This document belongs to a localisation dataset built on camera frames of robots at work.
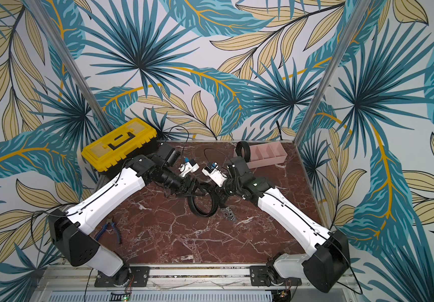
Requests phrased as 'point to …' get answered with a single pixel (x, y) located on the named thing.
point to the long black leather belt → (209, 189)
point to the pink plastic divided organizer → (265, 154)
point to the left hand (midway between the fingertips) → (198, 198)
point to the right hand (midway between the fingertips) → (210, 187)
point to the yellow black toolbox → (111, 153)
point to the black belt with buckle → (246, 149)
